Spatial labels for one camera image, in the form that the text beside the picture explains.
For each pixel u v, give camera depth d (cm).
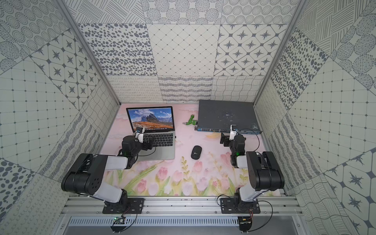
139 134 82
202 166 88
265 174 46
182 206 76
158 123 98
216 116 107
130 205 73
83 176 45
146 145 85
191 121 107
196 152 91
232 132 82
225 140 85
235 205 67
